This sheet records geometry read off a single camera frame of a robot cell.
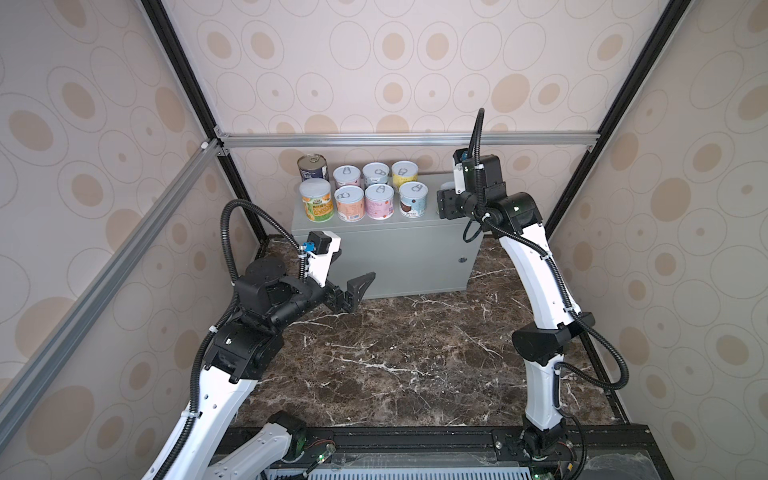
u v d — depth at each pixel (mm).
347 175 809
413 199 734
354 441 749
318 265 485
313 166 746
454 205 661
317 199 713
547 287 494
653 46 729
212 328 438
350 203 740
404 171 813
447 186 742
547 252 494
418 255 903
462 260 903
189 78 774
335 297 506
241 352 408
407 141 927
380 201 740
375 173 811
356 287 509
